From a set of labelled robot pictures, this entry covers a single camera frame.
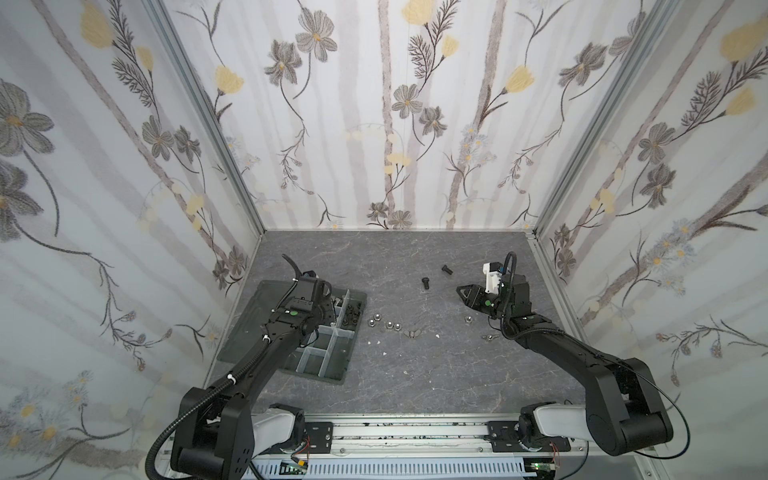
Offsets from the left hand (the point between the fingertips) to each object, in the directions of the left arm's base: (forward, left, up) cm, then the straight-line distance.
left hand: (323, 299), depth 87 cm
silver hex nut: (-2, -46, -10) cm, 47 cm away
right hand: (+2, -39, +5) cm, 40 cm away
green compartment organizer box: (-15, -2, -6) cm, 17 cm away
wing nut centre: (-7, -27, -10) cm, 30 cm away
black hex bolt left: (+13, -34, -10) cm, 37 cm away
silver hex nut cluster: (-4, -20, -10) cm, 23 cm away
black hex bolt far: (+18, -42, -10) cm, 47 cm away
